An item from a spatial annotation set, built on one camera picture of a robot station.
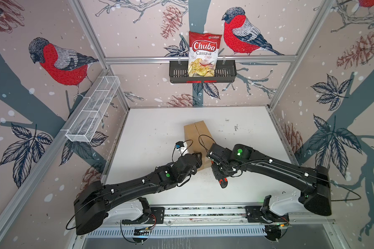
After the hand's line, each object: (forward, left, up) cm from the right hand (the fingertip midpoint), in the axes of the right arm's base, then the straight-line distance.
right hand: (213, 178), depth 72 cm
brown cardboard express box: (+20, +8, +3) cm, 22 cm away
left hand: (+9, +6, +5) cm, 11 cm away
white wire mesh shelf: (+15, +61, +20) cm, 66 cm away
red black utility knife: (-3, -4, +3) cm, 6 cm away
